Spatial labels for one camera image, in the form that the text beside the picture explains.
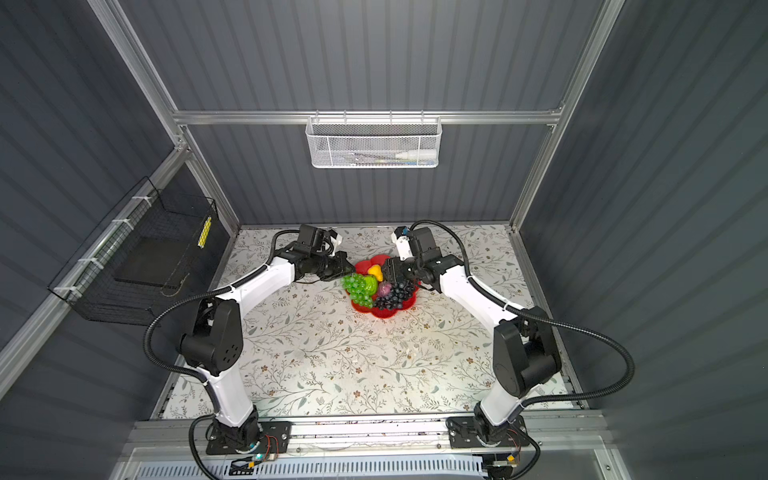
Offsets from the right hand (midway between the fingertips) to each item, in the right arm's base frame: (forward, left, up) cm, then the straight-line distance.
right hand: (393, 268), depth 87 cm
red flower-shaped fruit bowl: (+10, +11, -13) cm, 20 cm away
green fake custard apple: (+1, +7, -10) cm, 13 cm away
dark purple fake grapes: (-2, -2, -10) cm, 10 cm away
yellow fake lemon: (+8, +6, -11) cm, 15 cm away
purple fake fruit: (0, +3, -12) cm, 12 cm away
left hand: (+2, +11, -3) cm, 12 cm away
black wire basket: (-4, +61, +14) cm, 63 cm away
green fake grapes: (-2, +12, -7) cm, 14 cm away
